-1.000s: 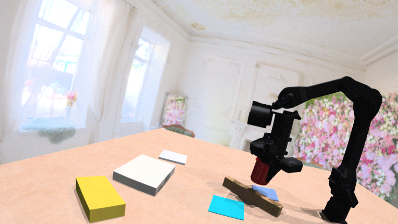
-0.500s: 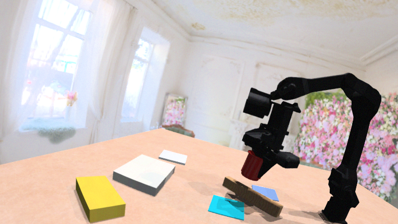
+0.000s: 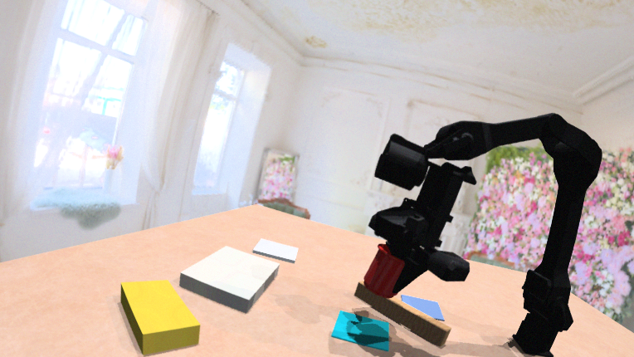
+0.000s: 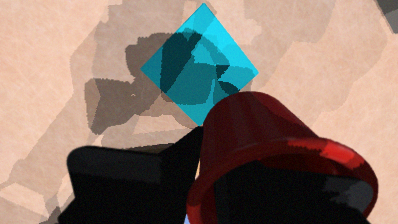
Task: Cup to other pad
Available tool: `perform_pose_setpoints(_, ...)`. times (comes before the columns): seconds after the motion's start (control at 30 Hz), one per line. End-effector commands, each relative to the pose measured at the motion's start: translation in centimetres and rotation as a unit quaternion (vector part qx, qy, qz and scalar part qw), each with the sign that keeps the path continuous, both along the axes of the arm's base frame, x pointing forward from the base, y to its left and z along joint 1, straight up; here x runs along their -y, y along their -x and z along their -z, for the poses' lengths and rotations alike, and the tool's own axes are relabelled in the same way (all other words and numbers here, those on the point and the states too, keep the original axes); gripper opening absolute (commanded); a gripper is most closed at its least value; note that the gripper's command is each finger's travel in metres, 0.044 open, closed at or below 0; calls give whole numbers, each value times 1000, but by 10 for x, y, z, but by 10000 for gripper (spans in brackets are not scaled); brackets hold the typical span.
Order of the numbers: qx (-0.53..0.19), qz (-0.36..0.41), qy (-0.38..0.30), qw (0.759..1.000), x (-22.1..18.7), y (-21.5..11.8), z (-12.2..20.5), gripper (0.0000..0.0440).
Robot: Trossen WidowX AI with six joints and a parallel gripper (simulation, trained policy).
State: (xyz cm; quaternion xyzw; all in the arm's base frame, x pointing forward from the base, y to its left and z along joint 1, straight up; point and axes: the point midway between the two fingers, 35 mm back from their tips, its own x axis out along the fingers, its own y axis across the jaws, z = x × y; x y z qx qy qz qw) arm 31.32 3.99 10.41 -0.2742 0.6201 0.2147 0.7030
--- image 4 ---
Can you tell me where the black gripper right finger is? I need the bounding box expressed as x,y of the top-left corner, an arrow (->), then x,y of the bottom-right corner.
213,160 -> 374,224

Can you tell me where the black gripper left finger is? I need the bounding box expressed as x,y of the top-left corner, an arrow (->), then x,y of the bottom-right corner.
66,126 -> 204,224

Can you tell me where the brown wooden plank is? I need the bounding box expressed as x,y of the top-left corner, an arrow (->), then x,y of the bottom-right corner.
139,148 -> 200,175

